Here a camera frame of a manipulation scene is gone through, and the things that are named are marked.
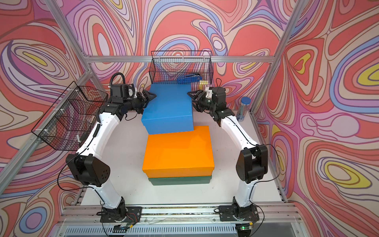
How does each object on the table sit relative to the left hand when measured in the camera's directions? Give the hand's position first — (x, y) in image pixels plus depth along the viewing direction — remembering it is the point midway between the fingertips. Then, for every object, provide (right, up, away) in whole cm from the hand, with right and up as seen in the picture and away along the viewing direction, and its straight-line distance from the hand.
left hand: (156, 99), depth 78 cm
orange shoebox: (+13, -28, -8) cm, 32 cm away
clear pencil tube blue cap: (+55, +2, +20) cm, 59 cm away
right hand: (+16, 0, 0) cm, 16 cm away
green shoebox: (+13, -44, +1) cm, 46 cm away
